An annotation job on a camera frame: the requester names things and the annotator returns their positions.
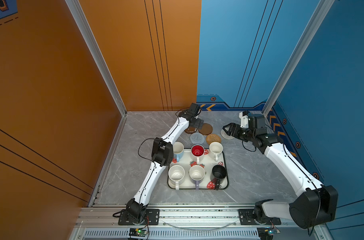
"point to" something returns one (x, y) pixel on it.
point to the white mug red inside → (197, 151)
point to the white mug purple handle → (197, 173)
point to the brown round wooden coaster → (207, 129)
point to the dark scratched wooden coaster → (191, 130)
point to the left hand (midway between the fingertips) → (195, 121)
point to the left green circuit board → (137, 232)
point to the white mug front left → (176, 173)
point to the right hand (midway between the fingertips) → (226, 129)
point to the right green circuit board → (267, 233)
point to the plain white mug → (216, 148)
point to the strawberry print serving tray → (206, 174)
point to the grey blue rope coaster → (197, 138)
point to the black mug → (218, 174)
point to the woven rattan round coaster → (212, 137)
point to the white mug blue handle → (178, 150)
